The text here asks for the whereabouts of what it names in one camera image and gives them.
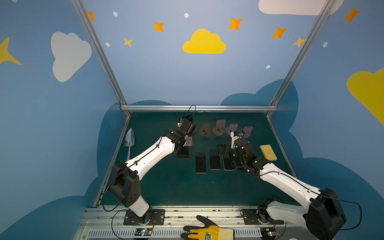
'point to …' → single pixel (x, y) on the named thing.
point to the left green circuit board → (143, 231)
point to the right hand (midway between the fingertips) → (223, 145)
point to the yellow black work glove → (208, 231)
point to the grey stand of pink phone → (206, 129)
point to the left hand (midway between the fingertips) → (186, 138)
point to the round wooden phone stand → (220, 129)
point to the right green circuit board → (268, 233)
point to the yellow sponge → (268, 152)
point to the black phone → (215, 159)
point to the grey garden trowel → (129, 141)
